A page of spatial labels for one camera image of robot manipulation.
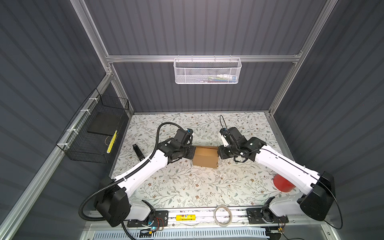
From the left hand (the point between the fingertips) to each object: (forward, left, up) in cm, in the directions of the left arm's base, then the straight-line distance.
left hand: (192, 150), depth 81 cm
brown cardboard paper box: (-3, -7, -1) cm, 8 cm away
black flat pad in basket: (+12, +45, +12) cm, 48 cm away
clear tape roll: (-31, -17, -15) cm, 39 cm away
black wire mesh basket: (+4, +50, +12) cm, 51 cm away
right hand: (-3, -15, +1) cm, 15 cm away
